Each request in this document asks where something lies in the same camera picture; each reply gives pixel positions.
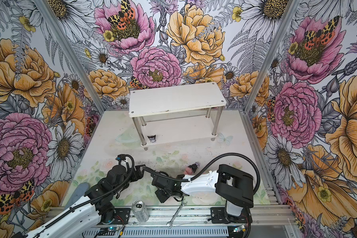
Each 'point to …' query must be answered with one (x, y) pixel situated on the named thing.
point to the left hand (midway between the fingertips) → (139, 171)
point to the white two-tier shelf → (178, 113)
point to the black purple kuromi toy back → (194, 166)
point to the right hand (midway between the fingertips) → (162, 197)
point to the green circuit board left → (108, 230)
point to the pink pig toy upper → (188, 171)
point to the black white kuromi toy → (152, 139)
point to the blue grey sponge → (78, 192)
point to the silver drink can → (140, 210)
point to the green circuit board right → (241, 228)
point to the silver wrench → (182, 204)
